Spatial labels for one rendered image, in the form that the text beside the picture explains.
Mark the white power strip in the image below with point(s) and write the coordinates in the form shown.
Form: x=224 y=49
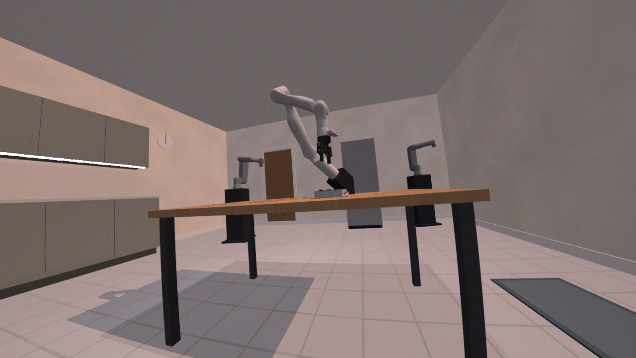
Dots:
x=331 y=193

